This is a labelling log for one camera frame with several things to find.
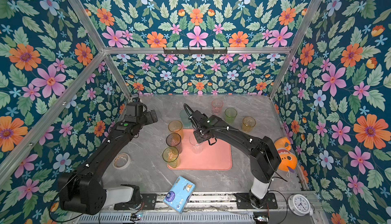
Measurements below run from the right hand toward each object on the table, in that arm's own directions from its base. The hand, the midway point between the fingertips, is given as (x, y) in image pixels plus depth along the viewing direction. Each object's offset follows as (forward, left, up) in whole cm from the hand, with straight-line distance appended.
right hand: (201, 135), depth 84 cm
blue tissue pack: (-28, +10, -6) cm, 30 cm away
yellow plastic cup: (+8, +16, -3) cm, 18 cm away
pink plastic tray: (-8, -8, -13) cm, 17 cm away
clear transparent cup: (-2, +3, -10) cm, 11 cm away
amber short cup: (+14, -31, -10) cm, 36 cm away
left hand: (+9, +28, +11) cm, 32 cm away
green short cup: (+23, -20, -10) cm, 32 cm away
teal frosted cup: (+17, +11, -5) cm, 21 cm away
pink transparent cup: (+30, -11, -9) cm, 33 cm away
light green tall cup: (-10, +17, -5) cm, 20 cm away
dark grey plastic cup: (-1, +16, -4) cm, 16 cm away
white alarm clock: (-33, -46, -9) cm, 57 cm away
